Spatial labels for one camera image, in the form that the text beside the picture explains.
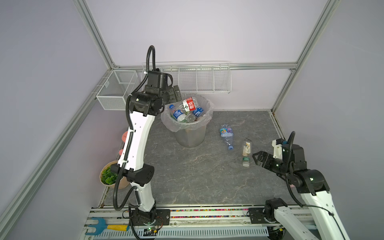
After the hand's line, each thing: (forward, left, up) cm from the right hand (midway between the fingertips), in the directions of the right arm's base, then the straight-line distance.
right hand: (260, 156), depth 72 cm
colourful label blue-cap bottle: (+27, +10, -17) cm, 33 cm away
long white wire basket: (+54, +27, +9) cm, 61 cm away
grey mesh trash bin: (+23, +35, +2) cm, 42 cm away
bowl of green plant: (-7, +75, -10) cm, 76 cm away
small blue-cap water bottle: (+23, +41, +7) cm, 48 cm away
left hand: (+22, +43, +21) cm, 52 cm away
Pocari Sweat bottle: (+31, +31, 0) cm, 43 cm away
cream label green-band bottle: (+11, +1, -16) cm, 19 cm away
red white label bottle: (+31, +35, +5) cm, 48 cm away
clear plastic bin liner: (+17, +43, +4) cm, 46 cm away
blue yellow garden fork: (-26, +77, -20) cm, 83 cm away
